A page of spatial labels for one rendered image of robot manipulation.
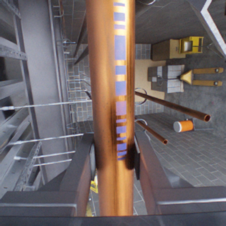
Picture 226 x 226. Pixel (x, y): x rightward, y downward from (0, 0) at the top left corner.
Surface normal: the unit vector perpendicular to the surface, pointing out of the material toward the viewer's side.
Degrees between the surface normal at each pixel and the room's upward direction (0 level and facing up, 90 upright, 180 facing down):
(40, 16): 90
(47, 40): 90
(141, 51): 90
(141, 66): 90
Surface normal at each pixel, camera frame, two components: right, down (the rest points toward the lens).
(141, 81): 0.26, 0.26
